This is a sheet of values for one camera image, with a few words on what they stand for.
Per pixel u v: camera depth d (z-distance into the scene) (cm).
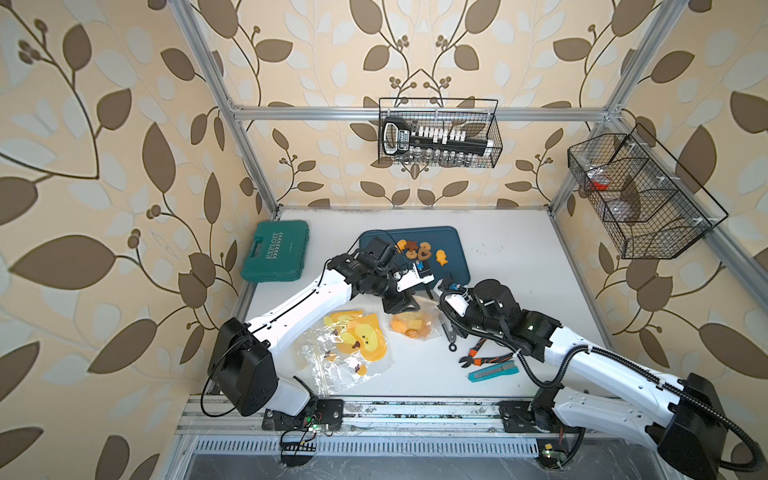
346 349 84
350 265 57
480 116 91
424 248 106
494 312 59
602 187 82
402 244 108
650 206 73
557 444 71
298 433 71
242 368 41
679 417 40
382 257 63
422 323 88
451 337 86
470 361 83
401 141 85
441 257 105
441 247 107
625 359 46
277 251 102
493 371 82
